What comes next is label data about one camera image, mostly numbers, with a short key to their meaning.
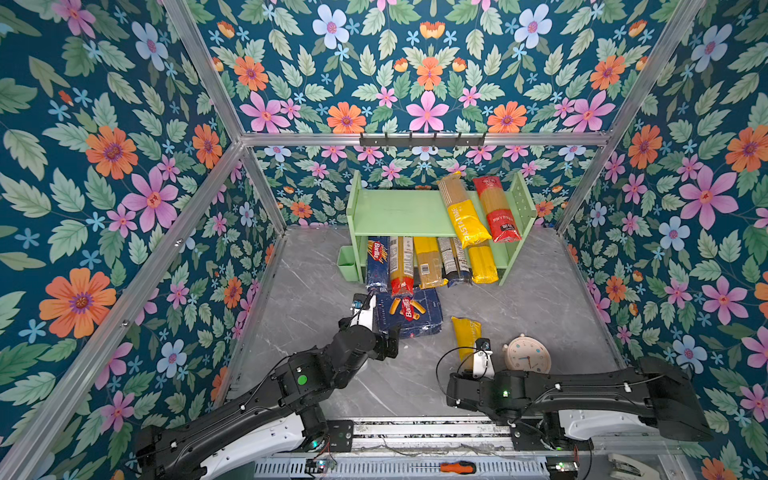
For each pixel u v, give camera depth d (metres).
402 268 0.88
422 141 0.93
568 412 0.60
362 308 0.58
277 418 0.47
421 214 1.14
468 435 0.75
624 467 0.68
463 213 0.82
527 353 0.86
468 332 0.88
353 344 0.49
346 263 1.05
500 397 0.53
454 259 0.91
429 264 0.89
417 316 0.89
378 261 0.90
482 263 0.90
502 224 0.78
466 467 0.68
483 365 0.69
